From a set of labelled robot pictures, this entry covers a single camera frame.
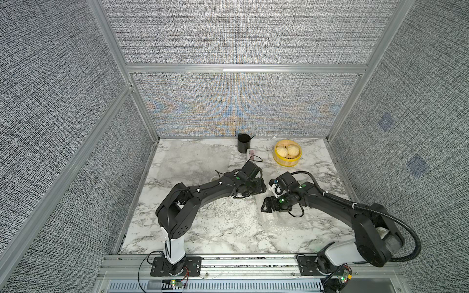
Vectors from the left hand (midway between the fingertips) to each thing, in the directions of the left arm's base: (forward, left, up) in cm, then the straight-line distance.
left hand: (266, 189), depth 86 cm
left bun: (+26, -14, -5) cm, 30 cm away
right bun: (+27, -20, -4) cm, 34 cm away
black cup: (+34, +8, -4) cm, 35 cm away
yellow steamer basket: (+20, -17, -6) cm, 27 cm away
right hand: (-6, 0, -4) cm, 7 cm away
